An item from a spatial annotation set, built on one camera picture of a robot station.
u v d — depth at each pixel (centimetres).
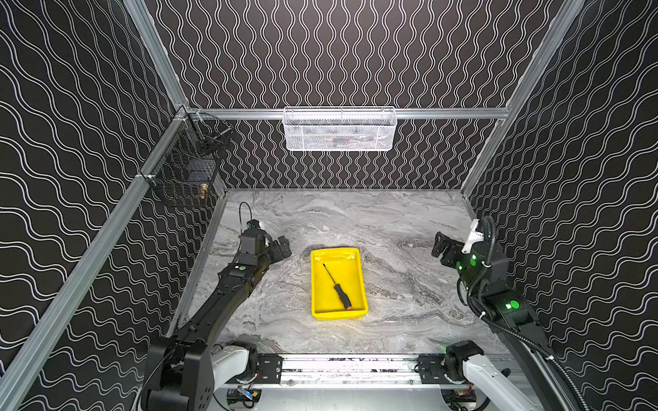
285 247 78
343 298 86
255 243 64
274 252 76
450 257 63
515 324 46
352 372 75
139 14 70
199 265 100
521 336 44
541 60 78
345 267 97
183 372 40
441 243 64
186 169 92
